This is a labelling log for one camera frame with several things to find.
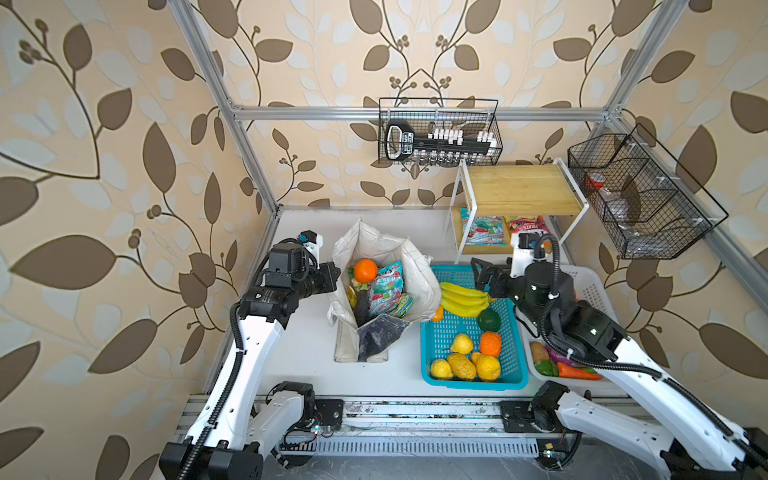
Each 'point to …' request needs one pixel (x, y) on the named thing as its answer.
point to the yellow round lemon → (487, 367)
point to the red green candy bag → (484, 230)
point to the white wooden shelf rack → (539, 190)
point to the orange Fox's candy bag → (518, 224)
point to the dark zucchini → (361, 310)
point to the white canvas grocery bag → (375, 339)
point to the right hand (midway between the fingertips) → (490, 264)
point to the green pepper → (547, 367)
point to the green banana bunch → (464, 301)
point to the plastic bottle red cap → (596, 181)
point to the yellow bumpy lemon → (461, 367)
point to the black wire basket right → (649, 206)
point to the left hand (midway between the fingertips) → (341, 268)
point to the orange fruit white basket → (365, 270)
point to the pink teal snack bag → (386, 288)
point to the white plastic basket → (591, 289)
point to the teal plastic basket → (473, 342)
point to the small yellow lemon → (441, 369)
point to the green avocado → (489, 320)
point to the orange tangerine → (490, 343)
